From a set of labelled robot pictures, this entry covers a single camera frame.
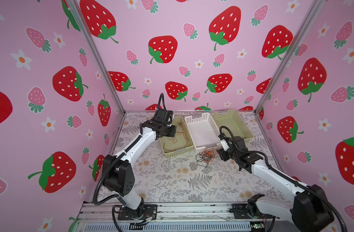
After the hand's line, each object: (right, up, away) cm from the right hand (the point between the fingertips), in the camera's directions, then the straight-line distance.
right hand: (221, 147), depth 86 cm
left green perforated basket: (-24, +2, +11) cm, 27 cm away
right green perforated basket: (+15, +19, +29) cm, 38 cm away
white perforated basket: (-8, +8, +25) cm, 27 cm away
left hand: (-29, +10, 0) cm, 31 cm away
